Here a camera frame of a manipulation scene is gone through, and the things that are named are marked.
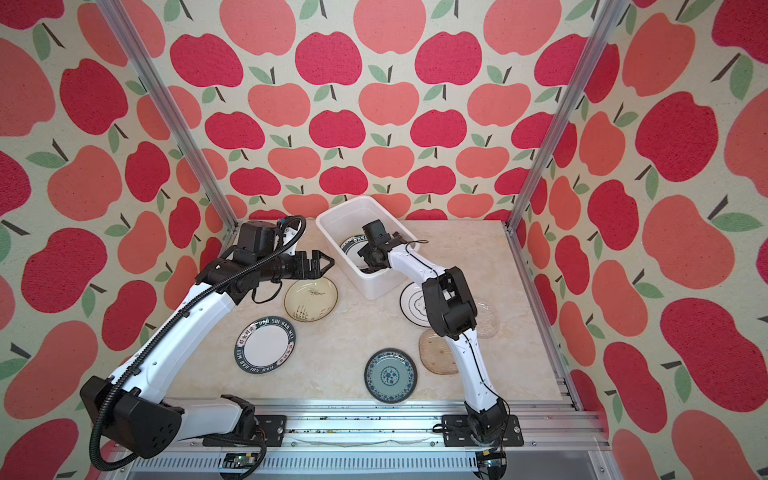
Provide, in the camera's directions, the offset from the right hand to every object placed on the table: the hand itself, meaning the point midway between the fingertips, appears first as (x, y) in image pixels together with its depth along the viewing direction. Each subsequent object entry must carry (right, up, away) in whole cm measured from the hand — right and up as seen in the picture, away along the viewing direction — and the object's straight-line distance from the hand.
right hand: (368, 254), depth 103 cm
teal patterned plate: (+8, -35, -19) cm, 40 cm away
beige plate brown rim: (-19, -15, -4) cm, 25 cm away
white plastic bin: (-8, +12, +4) cm, 15 cm away
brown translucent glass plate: (+21, -30, -15) cm, 39 cm away
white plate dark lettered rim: (-31, -27, -14) cm, 44 cm away
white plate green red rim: (-7, +3, +8) cm, 11 cm away
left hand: (-9, -2, -28) cm, 30 cm away
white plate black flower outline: (+15, -17, -4) cm, 23 cm away
